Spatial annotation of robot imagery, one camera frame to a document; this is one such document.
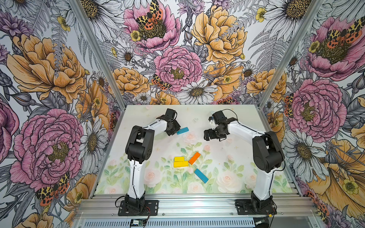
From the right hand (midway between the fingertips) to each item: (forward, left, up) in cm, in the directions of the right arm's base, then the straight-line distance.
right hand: (211, 139), depth 96 cm
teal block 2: (-22, +8, -5) cm, 24 cm away
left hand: (+9, +22, -3) cm, 24 cm away
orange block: (-11, +12, -5) cm, 17 cm away
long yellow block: (-14, +20, -5) cm, 25 cm away
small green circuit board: (-43, +41, -4) cm, 60 cm away
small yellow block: (-11, +21, -4) cm, 24 cm away
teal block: (+10, +19, -3) cm, 22 cm away
